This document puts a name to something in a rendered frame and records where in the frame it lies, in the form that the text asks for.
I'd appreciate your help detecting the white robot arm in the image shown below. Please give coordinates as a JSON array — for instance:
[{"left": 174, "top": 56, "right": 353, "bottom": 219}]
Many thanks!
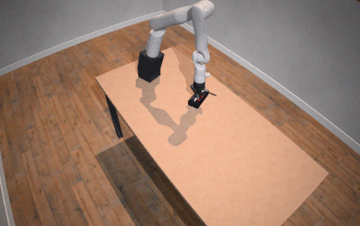
[{"left": 146, "top": 0, "right": 214, "bottom": 84}]

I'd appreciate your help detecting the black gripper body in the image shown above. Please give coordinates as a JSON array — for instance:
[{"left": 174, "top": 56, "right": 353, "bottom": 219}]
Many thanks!
[{"left": 193, "top": 81, "right": 205, "bottom": 91}]

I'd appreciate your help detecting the black power strip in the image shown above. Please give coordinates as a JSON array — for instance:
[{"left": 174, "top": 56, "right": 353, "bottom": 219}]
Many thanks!
[{"left": 188, "top": 91, "right": 209, "bottom": 109}]

